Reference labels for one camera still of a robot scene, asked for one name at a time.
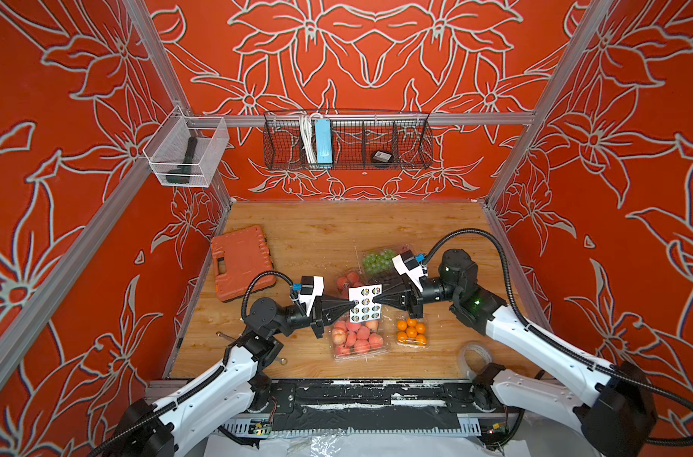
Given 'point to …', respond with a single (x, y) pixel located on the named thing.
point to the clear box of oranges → (411, 332)
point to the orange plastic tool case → (242, 263)
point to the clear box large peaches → (360, 341)
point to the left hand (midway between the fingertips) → (352, 304)
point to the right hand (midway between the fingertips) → (377, 296)
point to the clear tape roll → (473, 356)
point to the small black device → (382, 156)
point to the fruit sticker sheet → (365, 309)
